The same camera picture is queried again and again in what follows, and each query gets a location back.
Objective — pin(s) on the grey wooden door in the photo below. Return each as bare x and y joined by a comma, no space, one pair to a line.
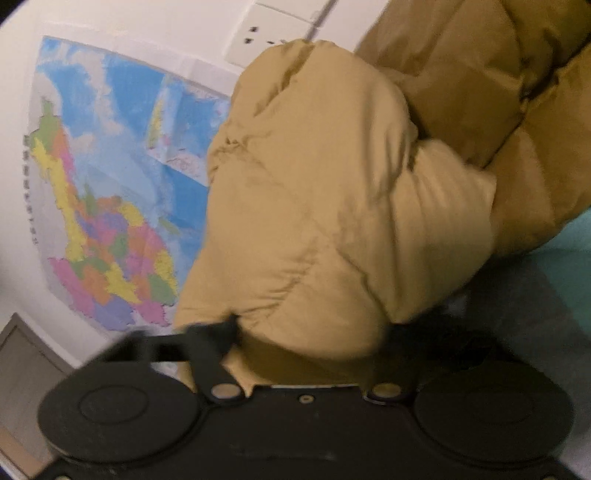
23,369

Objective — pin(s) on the tan down jacket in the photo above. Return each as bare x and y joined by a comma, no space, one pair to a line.
300,207

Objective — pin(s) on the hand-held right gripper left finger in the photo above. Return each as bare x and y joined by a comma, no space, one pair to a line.
207,344

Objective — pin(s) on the colourful wall map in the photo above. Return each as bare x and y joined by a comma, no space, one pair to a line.
120,194

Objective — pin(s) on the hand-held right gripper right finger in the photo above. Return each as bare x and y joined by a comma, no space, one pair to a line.
406,350

